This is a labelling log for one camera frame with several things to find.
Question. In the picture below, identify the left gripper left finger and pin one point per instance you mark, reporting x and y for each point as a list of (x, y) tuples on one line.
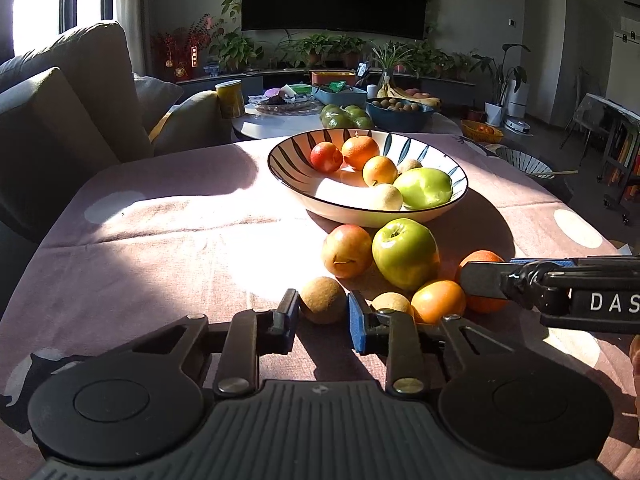
[(247, 337)]

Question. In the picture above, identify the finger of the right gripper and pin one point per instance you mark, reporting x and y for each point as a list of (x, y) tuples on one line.
[(511, 280)]

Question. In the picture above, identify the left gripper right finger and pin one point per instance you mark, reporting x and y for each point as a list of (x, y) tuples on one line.
[(391, 335)]

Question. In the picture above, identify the brown kiwi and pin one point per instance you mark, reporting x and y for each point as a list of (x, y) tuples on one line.
[(323, 300)]

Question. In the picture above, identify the green apple with stem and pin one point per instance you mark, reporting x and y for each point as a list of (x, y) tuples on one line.
[(406, 254)]

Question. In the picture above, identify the red yellow apple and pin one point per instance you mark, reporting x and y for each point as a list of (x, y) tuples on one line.
[(346, 251)]

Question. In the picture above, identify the green mango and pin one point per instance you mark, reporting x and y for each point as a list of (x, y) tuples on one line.
[(424, 188)]

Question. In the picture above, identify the small orange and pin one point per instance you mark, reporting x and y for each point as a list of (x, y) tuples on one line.
[(379, 169)]

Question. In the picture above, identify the large orange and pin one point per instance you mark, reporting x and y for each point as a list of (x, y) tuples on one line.
[(358, 150)]

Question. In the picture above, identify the dark red apple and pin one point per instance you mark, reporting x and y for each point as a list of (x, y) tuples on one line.
[(326, 158)]

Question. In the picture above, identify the packed green fruits tray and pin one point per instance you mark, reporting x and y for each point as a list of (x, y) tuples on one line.
[(352, 116)]

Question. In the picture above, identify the pink deer tablecloth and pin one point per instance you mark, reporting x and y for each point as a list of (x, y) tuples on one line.
[(212, 231)]

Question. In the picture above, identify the small striped bowl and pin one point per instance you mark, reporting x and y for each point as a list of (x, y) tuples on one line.
[(530, 165)]

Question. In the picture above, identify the orange basket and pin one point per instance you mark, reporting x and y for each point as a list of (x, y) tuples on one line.
[(480, 132)]

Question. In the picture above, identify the striped ceramic fruit bowl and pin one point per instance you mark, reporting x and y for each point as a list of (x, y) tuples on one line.
[(343, 196)]

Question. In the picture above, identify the white potted tall plant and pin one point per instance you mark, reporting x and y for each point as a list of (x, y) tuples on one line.
[(500, 77)]

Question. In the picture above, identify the dark blue nut bowl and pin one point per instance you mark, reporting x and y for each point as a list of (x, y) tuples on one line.
[(399, 115)]

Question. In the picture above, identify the round white coffee table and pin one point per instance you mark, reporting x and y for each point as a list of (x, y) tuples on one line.
[(260, 126)]

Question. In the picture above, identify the grey yellow cushion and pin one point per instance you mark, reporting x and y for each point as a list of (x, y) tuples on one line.
[(195, 123)]

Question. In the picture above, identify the banana bunch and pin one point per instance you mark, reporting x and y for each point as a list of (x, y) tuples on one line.
[(389, 90)]

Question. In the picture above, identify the yellow tin canister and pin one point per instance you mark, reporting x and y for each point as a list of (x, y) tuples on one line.
[(230, 98)]

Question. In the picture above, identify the glass snack plate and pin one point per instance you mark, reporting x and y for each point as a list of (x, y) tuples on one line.
[(300, 104)]

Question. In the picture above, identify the blue rectangular tray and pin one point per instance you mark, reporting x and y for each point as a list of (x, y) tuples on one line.
[(347, 96)]

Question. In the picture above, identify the orange box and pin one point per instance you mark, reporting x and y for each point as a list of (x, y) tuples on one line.
[(324, 77)]

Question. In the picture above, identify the red flower decoration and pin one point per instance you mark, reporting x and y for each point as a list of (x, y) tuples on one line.
[(177, 54)]

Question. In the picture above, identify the grey sofa armchair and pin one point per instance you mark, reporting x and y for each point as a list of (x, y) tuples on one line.
[(68, 111)]

